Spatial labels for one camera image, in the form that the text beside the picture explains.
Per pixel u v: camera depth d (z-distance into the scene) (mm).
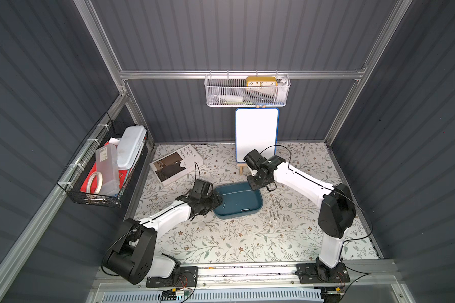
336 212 464
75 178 617
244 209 914
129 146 733
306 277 733
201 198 697
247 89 892
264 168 629
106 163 691
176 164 1061
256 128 907
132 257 423
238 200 937
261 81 870
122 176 706
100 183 621
